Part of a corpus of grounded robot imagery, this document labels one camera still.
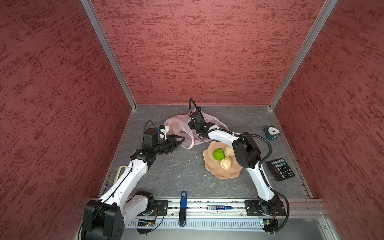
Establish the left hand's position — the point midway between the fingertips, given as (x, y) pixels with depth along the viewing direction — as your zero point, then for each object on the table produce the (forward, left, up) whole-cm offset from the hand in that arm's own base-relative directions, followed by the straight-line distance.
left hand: (184, 143), depth 78 cm
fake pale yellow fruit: (-6, -24, -12) cm, 27 cm away
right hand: (+22, -3, -11) cm, 25 cm away
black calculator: (-7, -57, -16) cm, 59 cm away
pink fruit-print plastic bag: (+10, +3, +2) cm, 10 cm away
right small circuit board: (-34, -43, -19) cm, 59 cm away
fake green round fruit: (0, -20, -12) cm, 24 cm away
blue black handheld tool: (-28, 0, -19) cm, 34 cm away
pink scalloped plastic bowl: (-6, -17, -18) cm, 25 cm away
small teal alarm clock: (+17, -59, -14) cm, 63 cm away
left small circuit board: (-34, +16, -19) cm, 42 cm away
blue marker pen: (-27, -18, -17) cm, 37 cm away
